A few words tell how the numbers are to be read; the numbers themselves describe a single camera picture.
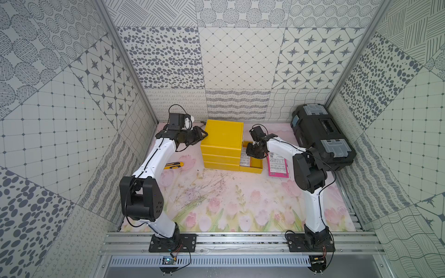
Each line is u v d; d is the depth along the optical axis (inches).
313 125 38.2
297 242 29.1
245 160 39.5
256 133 32.6
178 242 28.4
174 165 38.6
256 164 38.0
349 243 30.1
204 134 33.0
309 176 22.2
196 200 34.1
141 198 17.5
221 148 31.6
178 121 26.6
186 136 28.4
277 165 38.6
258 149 31.0
